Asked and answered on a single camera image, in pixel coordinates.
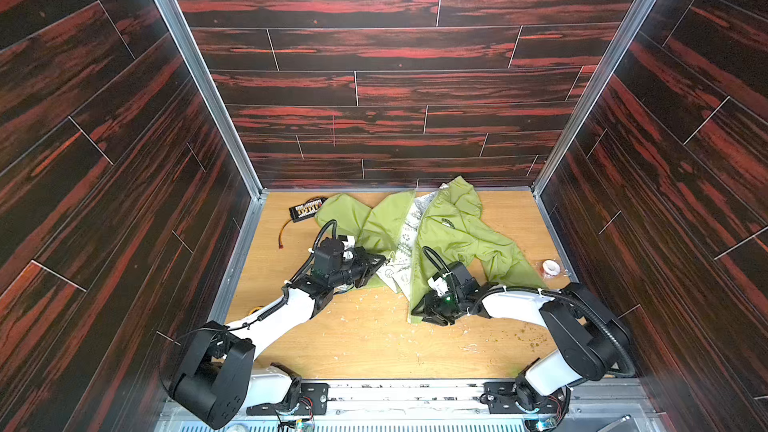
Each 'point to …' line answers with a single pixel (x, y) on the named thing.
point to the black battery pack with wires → (303, 212)
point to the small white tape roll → (550, 268)
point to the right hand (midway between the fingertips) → (419, 312)
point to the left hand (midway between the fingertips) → (389, 258)
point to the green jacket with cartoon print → (446, 218)
